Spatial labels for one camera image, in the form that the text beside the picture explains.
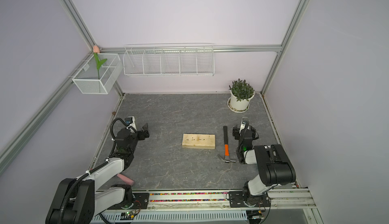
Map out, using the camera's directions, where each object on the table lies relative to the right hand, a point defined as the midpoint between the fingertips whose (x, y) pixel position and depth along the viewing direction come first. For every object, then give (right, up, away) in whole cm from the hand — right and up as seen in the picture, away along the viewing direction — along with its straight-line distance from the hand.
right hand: (244, 125), depth 93 cm
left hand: (-63, +1, -6) cm, 63 cm away
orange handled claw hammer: (-12, -19, -7) cm, 24 cm away
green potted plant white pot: (-1, +20, +5) cm, 21 cm away
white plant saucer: (-6, +13, +20) cm, 24 cm away
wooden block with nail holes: (-28, -9, -2) cm, 30 cm away
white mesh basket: (-88, +26, -14) cm, 92 cm away
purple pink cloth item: (-66, -28, -14) cm, 73 cm away
